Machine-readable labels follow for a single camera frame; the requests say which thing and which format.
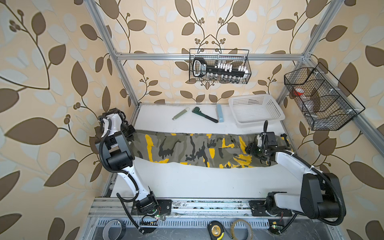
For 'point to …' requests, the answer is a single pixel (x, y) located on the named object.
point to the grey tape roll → (105, 235)
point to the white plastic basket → (251, 111)
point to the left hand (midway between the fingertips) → (132, 137)
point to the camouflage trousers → (209, 150)
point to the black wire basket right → (325, 104)
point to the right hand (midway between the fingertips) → (251, 152)
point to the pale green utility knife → (181, 113)
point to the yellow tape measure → (216, 230)
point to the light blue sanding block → (220, 114)
